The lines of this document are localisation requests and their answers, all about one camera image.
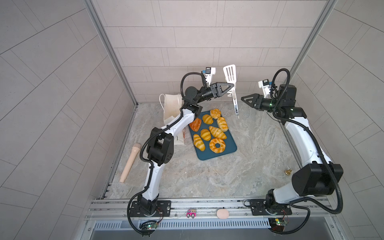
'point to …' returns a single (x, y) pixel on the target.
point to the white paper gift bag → (172, 104)
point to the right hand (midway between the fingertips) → (243, 100)
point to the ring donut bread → (213, 141)
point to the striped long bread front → (198, 142)
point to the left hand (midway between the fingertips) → (235, 86)
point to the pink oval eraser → (222, 213)
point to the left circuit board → (149, 225)
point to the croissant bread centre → (217, 132)
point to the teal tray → (230, 146)
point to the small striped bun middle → (205, 134)
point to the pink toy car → (191, 213)
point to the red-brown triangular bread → (195, 125)
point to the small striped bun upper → (207, 119)
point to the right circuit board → (277, 224)
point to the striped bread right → (222, 124)
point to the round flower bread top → (215, 113)
